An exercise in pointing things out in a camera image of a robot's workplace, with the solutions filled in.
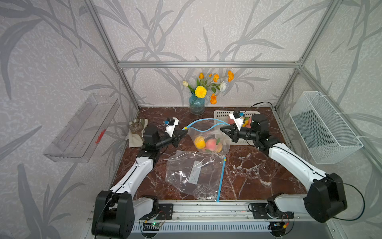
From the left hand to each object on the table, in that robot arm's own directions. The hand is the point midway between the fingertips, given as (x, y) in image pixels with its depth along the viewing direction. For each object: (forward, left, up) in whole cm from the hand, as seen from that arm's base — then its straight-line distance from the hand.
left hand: (186, 132), depth 76 cm
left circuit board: (-38, +16, -26) cm, 49 cm away
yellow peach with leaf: (0, -7, -10) cm, 13 cm away
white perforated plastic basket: (-1, -19, -4) cm, 19 cm away
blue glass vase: (+35, -5, -14) cm, 39 cm away
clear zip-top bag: (+6, -12, -14) cm, 19 cm away
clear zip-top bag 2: (-14, -6, -24) cm, 28 cm away
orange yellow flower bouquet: (+38, -12, 0) cm, 40 cm away
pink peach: (-1, -14, -11) cm, 17 cm away
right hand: (+1, -18, +2) cm, 19 cm away
